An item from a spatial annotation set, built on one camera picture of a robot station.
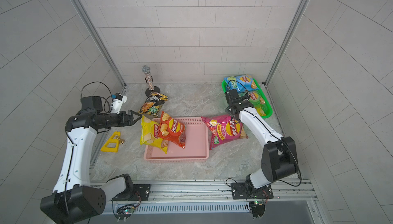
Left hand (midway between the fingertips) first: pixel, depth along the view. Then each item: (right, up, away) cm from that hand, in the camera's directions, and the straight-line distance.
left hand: (138, 113), depth 73 cm
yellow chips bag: (+5, -9, +2) cm, 11 cm away
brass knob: (-16, -17, +13) cm, 27 cm away
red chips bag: (+15, -9, +7) cm, 19 cm away
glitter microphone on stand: (-3, +18, +23) cm, 29 cm away
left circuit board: (-3, -41, -8) cm, 42 cm away
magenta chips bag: (+41, -9, +6) cm, 42 cm away
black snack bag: (-1, +3, +23) cm, 23 cm away
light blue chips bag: (+57, +17, +27) cm, 66 cm away
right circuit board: (+56, -43, -4) cm, 71 cm away
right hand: (+48, 0, +15) cm, 51 cm away
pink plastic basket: (+28, -19, +14) cm, 36 cm away
